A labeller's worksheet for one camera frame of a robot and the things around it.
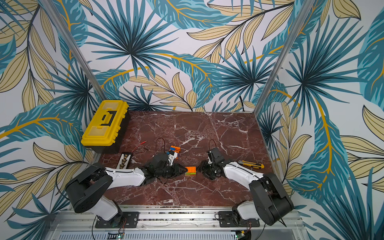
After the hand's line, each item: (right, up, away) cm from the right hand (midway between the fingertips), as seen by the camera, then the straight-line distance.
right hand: (198, 171), depth 87 cm
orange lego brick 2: (-4, +2, -4) cm, 6 cm away
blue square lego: (-16, +11, +11) cm, 23 cm away
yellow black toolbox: (-53, +22, -2) cm, 58 cm away
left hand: (-7, 0, -4) cm, 8 cm away
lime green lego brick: (-4, -1, -2) cm, 5 cm away
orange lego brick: (-14, +11, +10) cm, 20 cm away
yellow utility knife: (+35, +2, +5) cm, 35 cm away
